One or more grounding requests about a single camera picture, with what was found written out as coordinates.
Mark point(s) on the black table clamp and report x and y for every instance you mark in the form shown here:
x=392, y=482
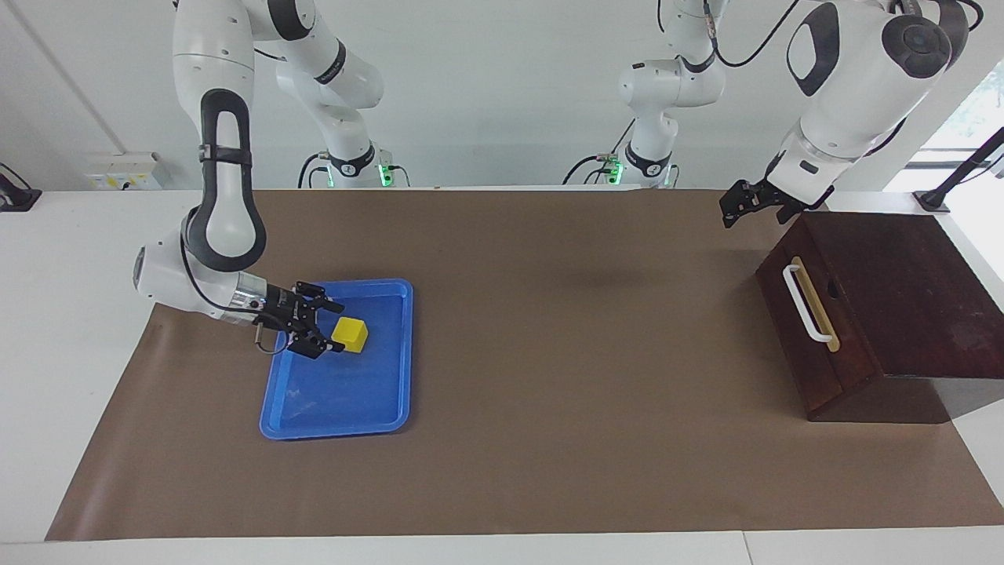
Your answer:
x=16, y=198

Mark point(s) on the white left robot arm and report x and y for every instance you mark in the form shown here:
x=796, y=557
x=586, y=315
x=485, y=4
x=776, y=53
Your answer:
x=855, y=86

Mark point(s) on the yellow cube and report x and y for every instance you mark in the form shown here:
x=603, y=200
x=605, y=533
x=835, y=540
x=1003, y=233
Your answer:
x=351, y=336

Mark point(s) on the dark wooden drawer cabinet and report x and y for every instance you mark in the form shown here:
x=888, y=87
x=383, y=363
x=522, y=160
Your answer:
x=910, y=290

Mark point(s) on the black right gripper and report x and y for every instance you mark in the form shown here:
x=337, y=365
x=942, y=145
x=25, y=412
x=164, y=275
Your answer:
x=286, y=312

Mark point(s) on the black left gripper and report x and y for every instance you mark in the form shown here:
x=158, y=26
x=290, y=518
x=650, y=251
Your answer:
x=784, y=196

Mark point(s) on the blue plastic tray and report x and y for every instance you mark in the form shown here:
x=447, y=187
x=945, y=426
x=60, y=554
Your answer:
x=353, y=384

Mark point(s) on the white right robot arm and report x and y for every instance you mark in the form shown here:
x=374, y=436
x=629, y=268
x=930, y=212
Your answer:
x=223, y=196

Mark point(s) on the white wall socket box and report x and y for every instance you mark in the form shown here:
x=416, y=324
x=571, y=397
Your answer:
x=118, y=176

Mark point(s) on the brown table mat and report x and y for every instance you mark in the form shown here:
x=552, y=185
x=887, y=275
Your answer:
x=549, y=392

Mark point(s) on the green lit base connector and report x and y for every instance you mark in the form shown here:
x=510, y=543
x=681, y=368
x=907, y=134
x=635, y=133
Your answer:
x=384, y=174
x=616, y=169

